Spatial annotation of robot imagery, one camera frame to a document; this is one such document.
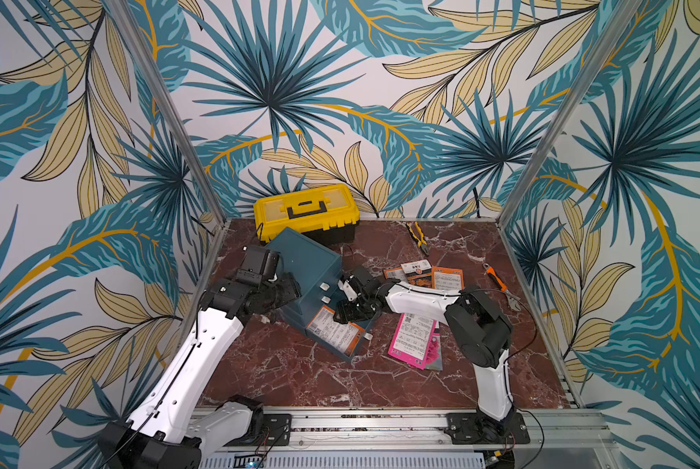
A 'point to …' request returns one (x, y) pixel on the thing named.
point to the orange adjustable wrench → (512, 300)
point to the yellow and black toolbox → (326, 214)
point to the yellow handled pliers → (420, 242)
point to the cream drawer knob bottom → (368, 336)
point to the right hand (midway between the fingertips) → (339, 316)
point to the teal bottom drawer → (330, 348)
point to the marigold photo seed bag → (416, 268)
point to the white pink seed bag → (434, 360)
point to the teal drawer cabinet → (318, 270)
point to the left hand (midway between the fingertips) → (292, 296)
